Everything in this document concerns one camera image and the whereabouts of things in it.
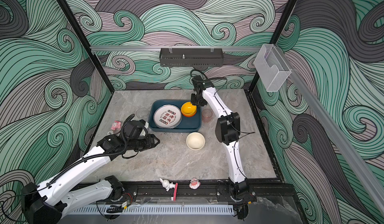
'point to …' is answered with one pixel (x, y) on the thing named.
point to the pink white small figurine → (194, 183)
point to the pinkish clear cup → (207, 114)
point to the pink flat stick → (175, 192)
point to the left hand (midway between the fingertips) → (157, 141)
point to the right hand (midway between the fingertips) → (196, 103)
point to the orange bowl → (189, 115)
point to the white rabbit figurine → (165, 183)
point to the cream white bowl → (195, 141)
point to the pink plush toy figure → (116, 125)
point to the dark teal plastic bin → (191, 124)
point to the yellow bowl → (188, 107)
